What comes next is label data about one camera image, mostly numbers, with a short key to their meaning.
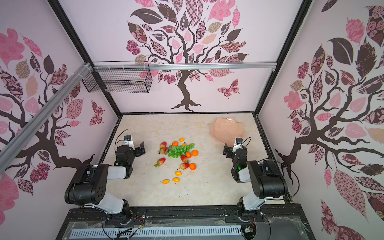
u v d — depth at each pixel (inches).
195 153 37.3
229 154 33.3
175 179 33.7
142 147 34.3
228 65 71.9
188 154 37.0
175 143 39.4
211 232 27.4
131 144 32.4
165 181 33.5
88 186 17.7
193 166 35.3
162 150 37.3
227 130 42.5
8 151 19.5
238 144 31.1
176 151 37.3
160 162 36.2
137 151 33.2
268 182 17.9
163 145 39.0
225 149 33.8
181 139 40.7
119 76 37.3
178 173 34.4
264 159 21.0
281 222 28.0
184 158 36.9
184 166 35.3
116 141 41.9
